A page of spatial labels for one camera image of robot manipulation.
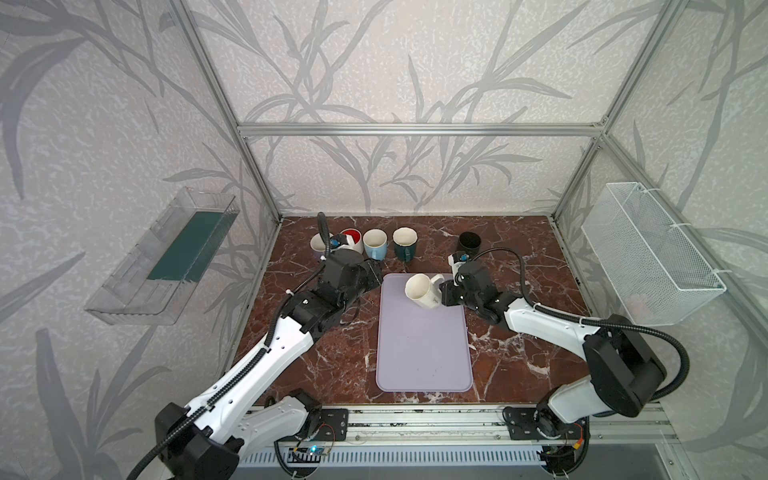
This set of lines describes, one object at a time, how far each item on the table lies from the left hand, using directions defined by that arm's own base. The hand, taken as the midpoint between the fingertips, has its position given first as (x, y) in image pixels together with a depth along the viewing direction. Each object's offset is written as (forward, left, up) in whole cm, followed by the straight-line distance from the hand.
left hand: (383, 256), depth 74 cm
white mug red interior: (+21, +12, -20) cm, 32 cm away
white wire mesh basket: (-8, -59, +8) cm, 61 cm away
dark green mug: (+22, -5, -20) cm, 30 cm away
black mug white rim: (+18, -28, -17) cm, 37 cm away
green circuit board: (-39, +15, -26) cm, 49 cm away
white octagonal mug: (-2, -11, -13) cm, 17 cm away
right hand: (+4, -16, -16) cm, 23 cm away
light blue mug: (+20, +4, -20) cm, 29 cm away
